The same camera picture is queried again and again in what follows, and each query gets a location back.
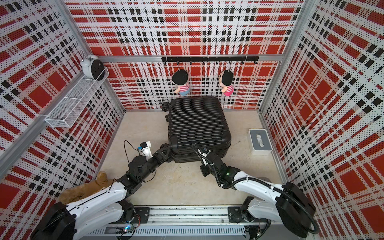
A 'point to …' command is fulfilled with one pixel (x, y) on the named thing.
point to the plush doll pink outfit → (225, 79)
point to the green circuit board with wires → (128, 228)
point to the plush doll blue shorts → (180, 78)
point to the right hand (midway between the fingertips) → (204, 161)
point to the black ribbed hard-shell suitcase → (198, 121)
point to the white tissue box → (259, 142)
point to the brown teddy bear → (73, 193)
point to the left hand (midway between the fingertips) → (173, 150)
